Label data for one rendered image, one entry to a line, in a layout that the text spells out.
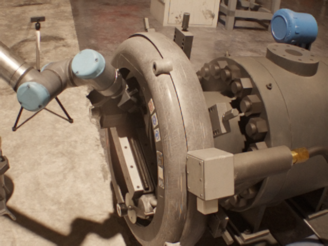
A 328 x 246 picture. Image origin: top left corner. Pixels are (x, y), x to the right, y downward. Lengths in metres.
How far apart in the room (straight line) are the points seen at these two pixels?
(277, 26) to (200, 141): 0.86
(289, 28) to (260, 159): 0.80
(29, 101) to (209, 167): 0.52
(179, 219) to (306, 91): 0.63
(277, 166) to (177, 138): 0.27
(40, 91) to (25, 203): 1.06
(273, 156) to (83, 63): 0.59
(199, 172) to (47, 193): 1.28
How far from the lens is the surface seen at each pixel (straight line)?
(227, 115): 1.00
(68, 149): 2.45
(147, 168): 1.36
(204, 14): 5.24
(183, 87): 1.06
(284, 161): 1.08
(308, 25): 1.77
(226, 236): 1.11
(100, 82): 1.19
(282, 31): 1.73
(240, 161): 1.00
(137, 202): 1.37
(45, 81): 1.13
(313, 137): 1.39
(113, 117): 1.36
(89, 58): 1.16
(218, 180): 0.95
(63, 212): 2.00
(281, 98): 1.32
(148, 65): 1.12
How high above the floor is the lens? 1.34
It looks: 29 degrees down
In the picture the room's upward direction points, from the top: 6 degrees clockwise
